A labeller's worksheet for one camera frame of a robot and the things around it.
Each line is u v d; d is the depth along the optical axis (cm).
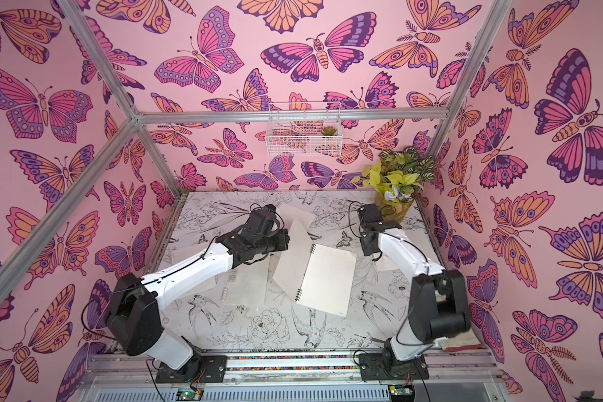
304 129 95
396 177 90
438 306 45
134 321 42
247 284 92
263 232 65
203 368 73
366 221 70
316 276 92
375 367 73
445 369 74
